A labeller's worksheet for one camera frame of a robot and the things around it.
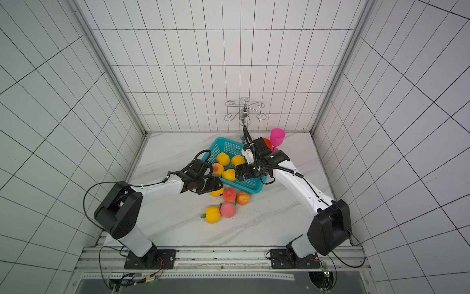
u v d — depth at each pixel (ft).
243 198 2.78
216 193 2.85
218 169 3.08
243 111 3.03
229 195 2.80
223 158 3.29
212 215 2.60
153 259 2.21
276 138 3.15
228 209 2.67
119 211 1.49
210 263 2.38
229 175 2.99
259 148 2.03
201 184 2.49
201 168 2.39
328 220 1.33
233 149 3.41
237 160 3.30
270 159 1.83
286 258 2.27
